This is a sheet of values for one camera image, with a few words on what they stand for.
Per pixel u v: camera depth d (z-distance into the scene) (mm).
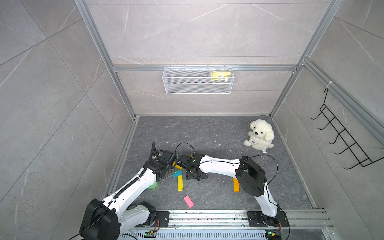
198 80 1007
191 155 746
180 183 850
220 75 841
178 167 748
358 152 606
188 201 782
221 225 730
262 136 885
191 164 650
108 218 384
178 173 880
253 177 504
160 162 611
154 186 806
